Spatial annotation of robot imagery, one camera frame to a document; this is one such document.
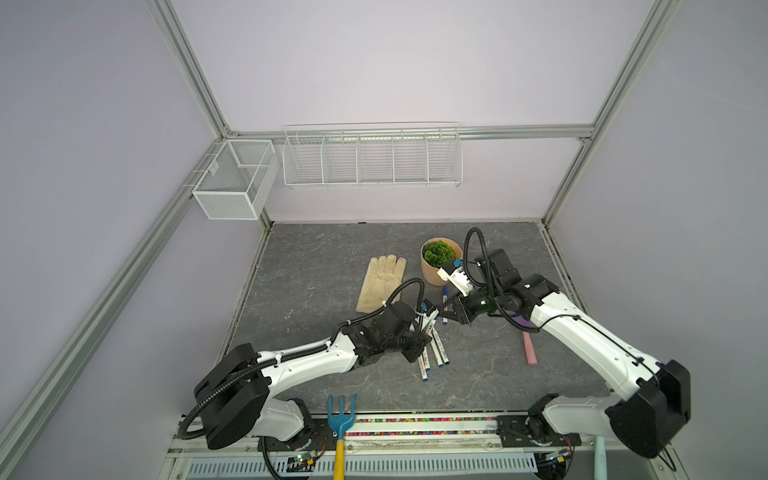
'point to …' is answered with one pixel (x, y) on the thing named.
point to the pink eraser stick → (529, 348)
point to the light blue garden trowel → (600, 462)
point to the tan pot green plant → (435, 253)
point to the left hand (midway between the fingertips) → (427, 339)
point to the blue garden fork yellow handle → (341, 424)
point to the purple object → (520, 320)
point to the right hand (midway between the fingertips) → (440, 315)
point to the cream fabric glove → (384, 276)
